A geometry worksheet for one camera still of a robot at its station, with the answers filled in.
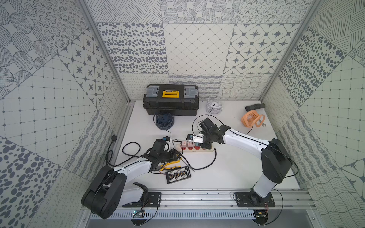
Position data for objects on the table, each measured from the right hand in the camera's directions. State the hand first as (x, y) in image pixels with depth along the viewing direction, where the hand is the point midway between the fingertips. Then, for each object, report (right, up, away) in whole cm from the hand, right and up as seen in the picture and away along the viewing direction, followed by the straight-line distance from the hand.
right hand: (201, 141), depth 88 cm
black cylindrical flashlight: (+46, +23, +26) cm, 58 cm away
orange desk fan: (+36, +14, +7) cm, 39 cm away
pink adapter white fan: (-7, -2, -1) cm, 7 cm away
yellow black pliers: (-23, -13, -10) cm, 28 cm away
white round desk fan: (+11, +22, +19) cm, 31 cm away
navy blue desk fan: (-25, +12, +12) cm, 31 cm away
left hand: (-16, -6, 0) cm, 17 cm away
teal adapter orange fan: (-3, -1, -6) cm, 7 cm away
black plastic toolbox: (-15, +28, +10) cm, 33 cm away
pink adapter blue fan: (-11, -2, -1) cm, 11 cm away
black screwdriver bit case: (-15, -18, -7) cm, 24 cm away
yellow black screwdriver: (-15, -10, 0) cm, 18 cm away
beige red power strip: (-3, -4, 0) cm, 5 cm away
